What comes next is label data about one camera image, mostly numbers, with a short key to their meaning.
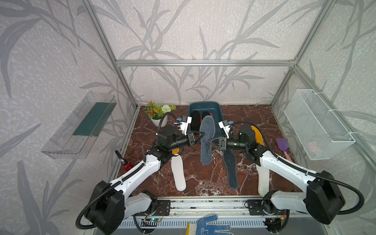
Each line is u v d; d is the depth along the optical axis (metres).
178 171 0.87
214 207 0.75
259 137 1.01
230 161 0.89
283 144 0.96
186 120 0.68
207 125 0.72
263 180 0.83
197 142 0.69
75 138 0.63
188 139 0.65
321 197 0.40
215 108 1.16
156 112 0.93
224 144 0.65
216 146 0.70
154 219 0.71
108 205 0.39
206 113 1.12
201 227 0.68
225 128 0.70
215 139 0.72
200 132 0.70
